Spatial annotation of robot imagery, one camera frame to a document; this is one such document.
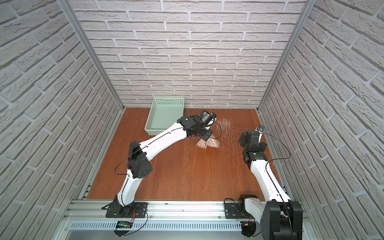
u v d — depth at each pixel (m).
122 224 0.72
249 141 0.63
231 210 0.74
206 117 0.65
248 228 0.69
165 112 1.14
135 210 0.74
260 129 0.70
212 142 0.87
